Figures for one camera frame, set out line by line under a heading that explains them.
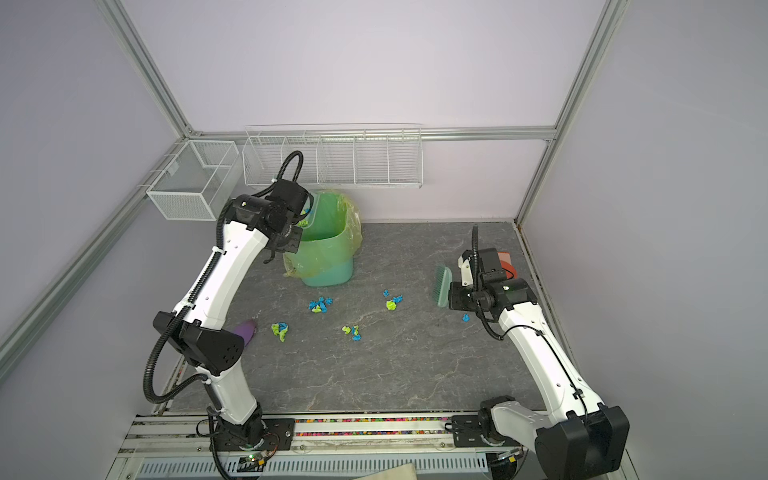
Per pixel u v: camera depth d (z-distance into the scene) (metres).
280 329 0.91
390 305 0.96
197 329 0.45
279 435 0.74
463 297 0.68
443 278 0.86
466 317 0.94
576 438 0.37
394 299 0.96
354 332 0.91
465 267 0.71
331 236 0.82
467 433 0.74
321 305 0.96
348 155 0.98
